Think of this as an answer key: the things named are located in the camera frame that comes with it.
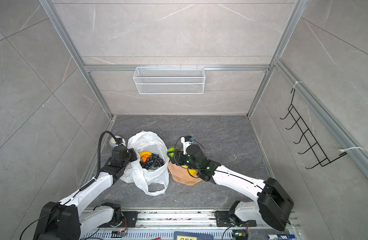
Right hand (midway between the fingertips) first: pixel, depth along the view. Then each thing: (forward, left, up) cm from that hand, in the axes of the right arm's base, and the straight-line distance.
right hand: (171, 153), depth 77 cm
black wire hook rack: (-6, -64, +12) cm, 66 cm away
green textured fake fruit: (0, 0, +4) cm, 4 cm away
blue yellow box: (-35, -9, -16) cm, 39 cm away
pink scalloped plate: (-5, -4, -18) cm, 19 cm away
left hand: (+8, +25, -6) cm, 27 cm away
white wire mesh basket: (+50, +3, +12) cm, 51 cm away
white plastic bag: (+13, +14, -8) cm, 21 cm away
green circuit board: (-34, -33, -19) cm, 51 cm away
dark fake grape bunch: (+2, +12, -14) cm, 19 cm away
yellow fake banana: (+10, +19, -16) cm, 27 cm away
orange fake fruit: (+5, +18, -13) cm, 23 cm away
